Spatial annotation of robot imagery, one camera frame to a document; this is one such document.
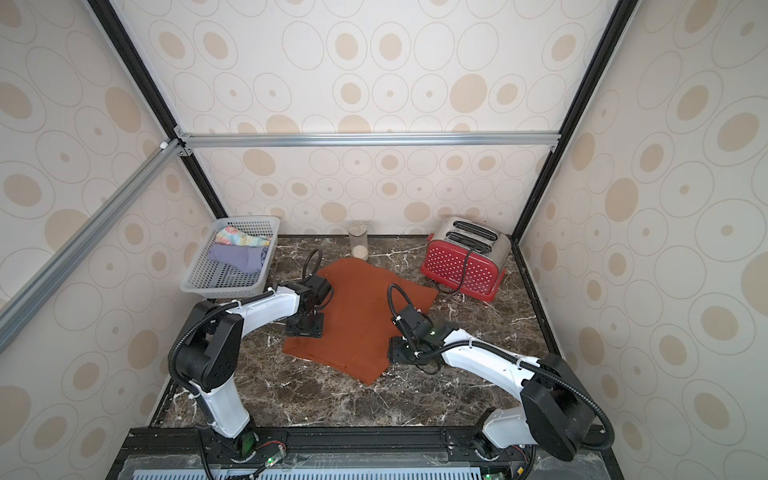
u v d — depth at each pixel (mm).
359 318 880
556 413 416
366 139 939
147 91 795
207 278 1031
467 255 913
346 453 729
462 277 944
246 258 1027
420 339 632
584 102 816
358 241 1035
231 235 1093
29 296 528
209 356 479
